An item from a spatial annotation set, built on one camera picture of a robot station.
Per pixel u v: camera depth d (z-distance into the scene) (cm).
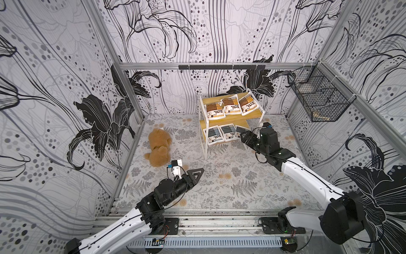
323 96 88
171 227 73
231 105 76
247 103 76
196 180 63
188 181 61
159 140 93
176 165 67
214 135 87
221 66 90
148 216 53
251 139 71
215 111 73
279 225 66
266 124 73
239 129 89
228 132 89
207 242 76
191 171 65
